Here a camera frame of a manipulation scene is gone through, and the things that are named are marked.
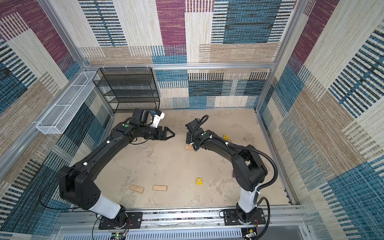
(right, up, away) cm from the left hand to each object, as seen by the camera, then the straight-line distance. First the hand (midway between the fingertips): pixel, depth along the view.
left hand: (170, 132), depth 79 cm
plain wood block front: (-5, -31, +4) cm, 31 cm away
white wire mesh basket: (-52, +7, -8) cm, 53 cm away
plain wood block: (+9, -10, +20) cm, 24 cm away
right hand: (+11, -5, +13) cm, 18 cm away
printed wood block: (-19, -31, +4) cm, 36 cm away
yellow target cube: (+15, -27, +6) cm, 32 cm away
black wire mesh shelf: (-36, +30, +29) cm, 55 cm away
